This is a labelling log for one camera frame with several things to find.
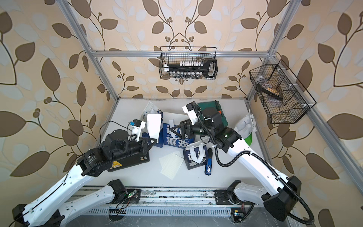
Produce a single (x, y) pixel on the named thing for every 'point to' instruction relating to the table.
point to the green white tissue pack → (245, 128)
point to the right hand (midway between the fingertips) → (176, 126)
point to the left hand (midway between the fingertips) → (155, 139)
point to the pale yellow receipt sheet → (170, 164)
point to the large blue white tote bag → (170, 119)
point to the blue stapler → (208, 171)
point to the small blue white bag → (195, 156)
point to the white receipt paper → (154, 123)
